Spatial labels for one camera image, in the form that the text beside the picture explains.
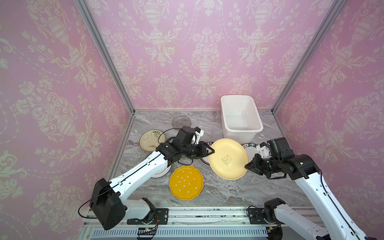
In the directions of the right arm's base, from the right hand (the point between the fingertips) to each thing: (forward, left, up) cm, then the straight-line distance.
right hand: (245, 166), depth 70 cm
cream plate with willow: (+31, +54, -19) cm, 66 cm away
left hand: (+5, +15, +3) cm, 16 cm away
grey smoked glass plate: (+46, +34, -19) cm, 61 cm away
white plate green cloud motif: (+6, +43, -19) cm, 47 cm away
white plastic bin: (+46, -12, -19) cm, 51 cm away
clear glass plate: (+31, +14, -20) cm, 39 cm away
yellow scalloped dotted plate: (+1, +29, -20) cm, 36 cm away
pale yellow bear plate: (+4, +7, 0) cm, 8 cm away
